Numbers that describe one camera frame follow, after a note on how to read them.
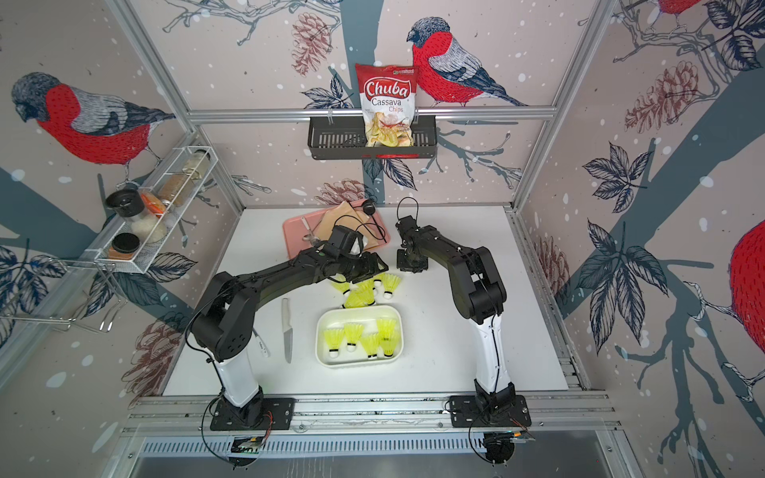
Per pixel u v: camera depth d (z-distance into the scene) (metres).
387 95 0.82
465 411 0.73
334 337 0.82
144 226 0.68
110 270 0.59
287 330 0.88
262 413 0.69
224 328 0.48
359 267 0.80
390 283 0.95
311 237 1.10
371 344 0.82
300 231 1.14
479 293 0.57
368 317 0.90
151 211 0.69
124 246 0.60
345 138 1.07
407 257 0.88
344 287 0.95
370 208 1.18
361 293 0.92
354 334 0.85
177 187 0.77
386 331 0.84
